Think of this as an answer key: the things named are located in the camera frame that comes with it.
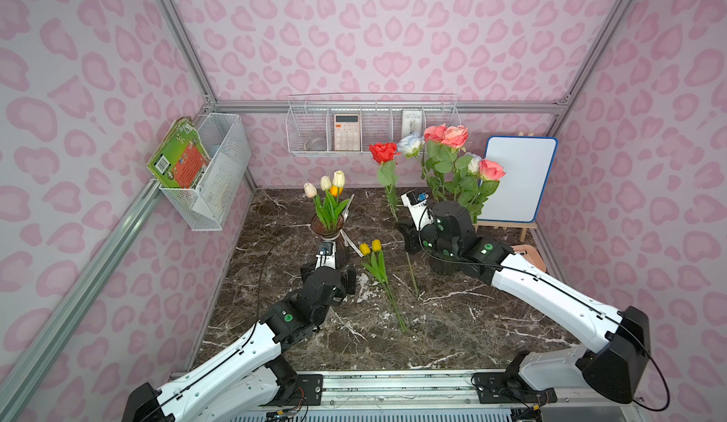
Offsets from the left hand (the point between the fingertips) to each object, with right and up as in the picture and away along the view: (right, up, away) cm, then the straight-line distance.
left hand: (338, 261), depth 77 cm
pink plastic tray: (+64, -2, +20) cm, 67 cm away
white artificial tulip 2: (0, +22, -2) cm, 22 cm away
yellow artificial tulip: (+11, -6, +18) cm, 22 cm away
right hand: (+15, +10, -4) cm, 19 cm away
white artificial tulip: (-3, +16, +3) cm, 17 cm away
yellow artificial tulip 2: (+7, 0, +20) cm, 21 cm away
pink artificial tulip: (-8, +19, +3) cm, 21 cm away
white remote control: (+22, +43, +14) cm, 50 cm away
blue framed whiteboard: (+57, +28, +10) cm, 64 cm away
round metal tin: (-10, +35, +15) cm, 40 cm away
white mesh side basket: (-33, +15, -6) cm, 37 cm away
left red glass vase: (-1, -1, +15) cm, 15 cm away
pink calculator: (+1, +40, +16) cm, 42 cm away
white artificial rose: (+37, +27, 0) cm, 46 cm away
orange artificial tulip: (-1, +19, +1) cm, 19 cm away
